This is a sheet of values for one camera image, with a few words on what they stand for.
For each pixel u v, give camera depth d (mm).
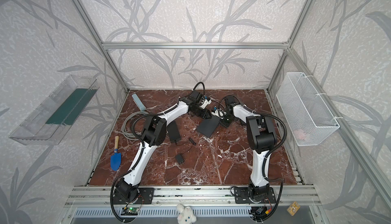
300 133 725
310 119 605
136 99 1083
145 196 736
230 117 836
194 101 861
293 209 692
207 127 996
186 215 652
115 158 860
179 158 858
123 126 989
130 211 716
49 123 630
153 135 640
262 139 535
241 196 732
